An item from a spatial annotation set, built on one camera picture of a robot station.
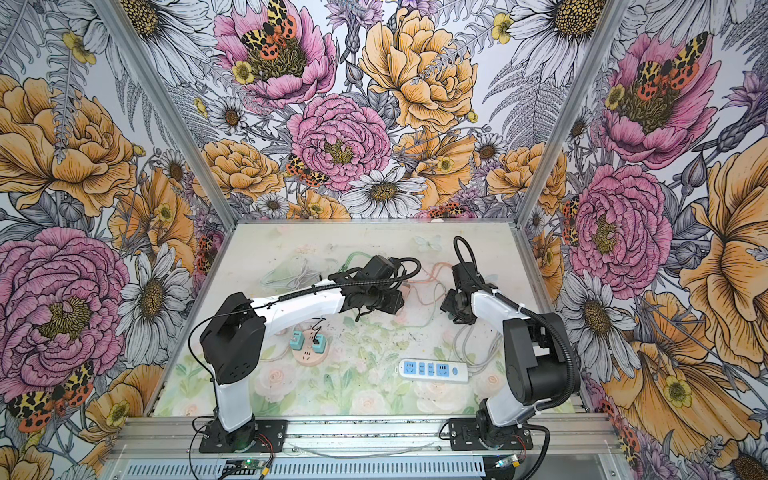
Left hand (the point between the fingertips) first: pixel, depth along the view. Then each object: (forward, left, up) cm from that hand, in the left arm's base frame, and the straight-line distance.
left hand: (396, 308), depth 88 cm
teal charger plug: (-8, +27, -2) cm, 28 cm away
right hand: (+1, -18, -6) cm, 19 cm away
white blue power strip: (-16, -10, -6) cm, 20 cm away
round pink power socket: (-11, +25, -6) cm, 28 cm away
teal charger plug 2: (-10, +21, -3) cm, 23 cm away
